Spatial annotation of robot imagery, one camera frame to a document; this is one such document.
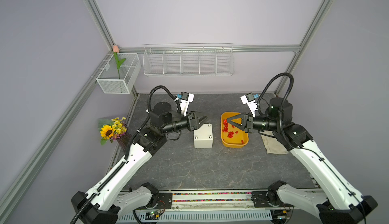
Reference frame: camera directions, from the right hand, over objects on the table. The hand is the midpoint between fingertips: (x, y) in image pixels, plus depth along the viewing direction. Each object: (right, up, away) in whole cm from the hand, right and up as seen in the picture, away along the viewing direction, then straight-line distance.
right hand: (227, 120), depth 61 cm
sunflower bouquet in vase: (-52, -5, +10) cm, 53 cm away
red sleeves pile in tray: (+8, -12, +35) cm, 38 cm away
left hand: (-7, +1, -1) cm, 8 cm away
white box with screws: (-9, -11, +24) cm, 28 cm away
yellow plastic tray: (+10, -14, +35) cm, 39 cm away
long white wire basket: (-20, +37, +38) cm, 57 cm away
